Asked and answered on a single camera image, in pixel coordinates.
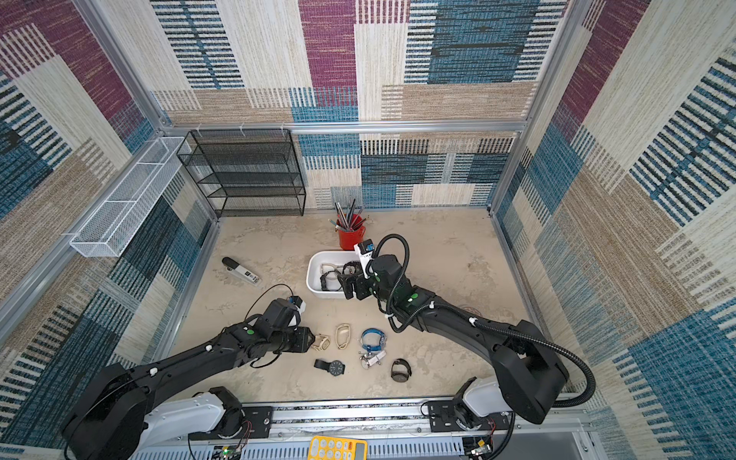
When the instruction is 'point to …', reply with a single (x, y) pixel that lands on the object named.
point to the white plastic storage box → (323, 269)
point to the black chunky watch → (323, 281)
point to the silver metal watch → (369, 358)
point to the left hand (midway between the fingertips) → (312, 338)
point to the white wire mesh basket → (108, 231)
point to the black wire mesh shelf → (247, 172)
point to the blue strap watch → (374, 348)
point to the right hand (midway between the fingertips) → (358, 273)
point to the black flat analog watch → (334, 367)
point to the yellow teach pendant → (321, 448)
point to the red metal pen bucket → (351, 231)
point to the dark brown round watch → (401, 370)
